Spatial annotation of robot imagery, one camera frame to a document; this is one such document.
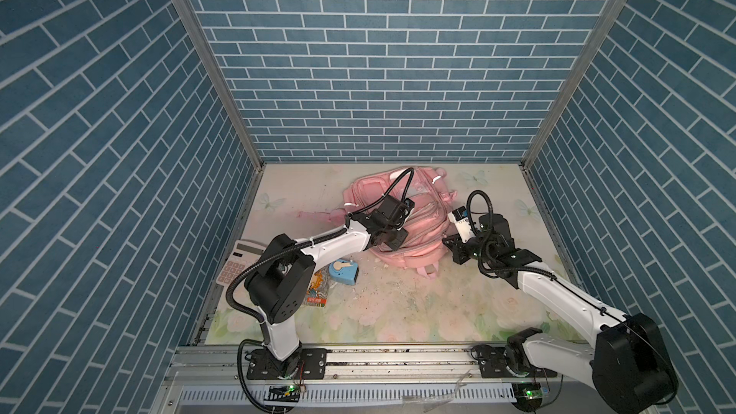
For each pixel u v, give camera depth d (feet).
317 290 2.84
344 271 2.77
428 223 2.91
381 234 2.17
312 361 2.42
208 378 2.44
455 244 2.42
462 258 2.47
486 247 2.15
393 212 2.30
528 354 2.06
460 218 2.43
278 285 1.53
